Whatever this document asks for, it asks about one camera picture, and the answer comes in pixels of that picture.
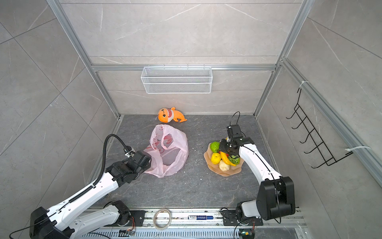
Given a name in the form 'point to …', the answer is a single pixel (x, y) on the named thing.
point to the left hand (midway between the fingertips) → (148, 160)
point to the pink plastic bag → (168, 149)
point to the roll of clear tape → (154, 221)
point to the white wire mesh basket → (176, 79)
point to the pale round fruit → (224, 166)
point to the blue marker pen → (200, 217)
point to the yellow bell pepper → (215, 158)
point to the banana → (224, 156)
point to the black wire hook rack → (321, 151)
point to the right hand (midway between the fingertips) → (224, 147)
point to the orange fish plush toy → (166, 115)
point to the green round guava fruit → (214, 146)
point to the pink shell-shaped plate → (233, 170)
